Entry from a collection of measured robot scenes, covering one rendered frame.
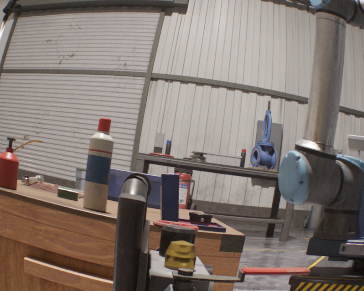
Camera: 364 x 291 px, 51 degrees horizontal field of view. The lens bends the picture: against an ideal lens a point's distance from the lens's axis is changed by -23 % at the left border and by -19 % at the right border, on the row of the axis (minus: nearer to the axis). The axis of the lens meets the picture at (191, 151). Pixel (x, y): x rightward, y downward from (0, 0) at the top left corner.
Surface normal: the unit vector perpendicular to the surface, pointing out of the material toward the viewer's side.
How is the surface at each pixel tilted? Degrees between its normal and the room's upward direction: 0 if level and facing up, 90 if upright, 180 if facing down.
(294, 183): 95
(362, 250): 90
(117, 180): 90
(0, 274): 90
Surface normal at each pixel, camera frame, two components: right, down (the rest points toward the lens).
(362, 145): -0.44, -0.13
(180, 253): 0.00, -0.37
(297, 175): -0.94, -0.07
